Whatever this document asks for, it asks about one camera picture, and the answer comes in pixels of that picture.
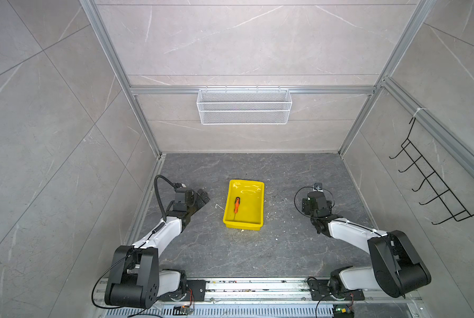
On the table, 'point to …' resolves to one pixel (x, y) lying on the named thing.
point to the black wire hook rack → (453, 204)
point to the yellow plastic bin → (250, 216)
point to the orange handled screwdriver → (237, 202)
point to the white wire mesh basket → (243, 106)
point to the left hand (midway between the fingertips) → (200, 193)
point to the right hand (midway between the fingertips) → (315, 199)
